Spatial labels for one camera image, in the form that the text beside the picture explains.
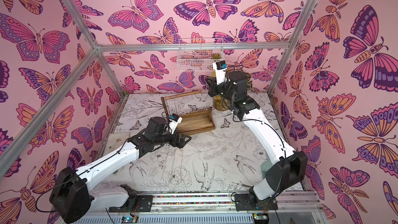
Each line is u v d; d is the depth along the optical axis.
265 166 0.85
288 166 0.40
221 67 0.59
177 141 0.70
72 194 0.40
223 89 0.61
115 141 0.95
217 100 1.03
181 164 0.87
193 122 1.05
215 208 0.73
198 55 0.97
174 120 0.71
